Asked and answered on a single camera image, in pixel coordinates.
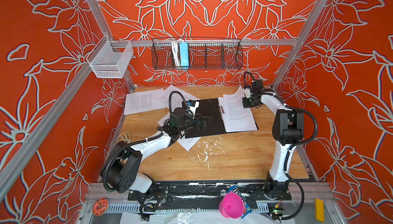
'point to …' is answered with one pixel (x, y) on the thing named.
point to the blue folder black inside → (211, 107)
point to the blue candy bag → (246, 208)
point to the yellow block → (319, 210)
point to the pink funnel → (232, 205)
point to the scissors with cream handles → (127, 137)
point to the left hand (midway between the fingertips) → (207, 116)
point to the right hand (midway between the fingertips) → (243, 102)
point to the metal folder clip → (221, 111)
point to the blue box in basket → (184, 55)
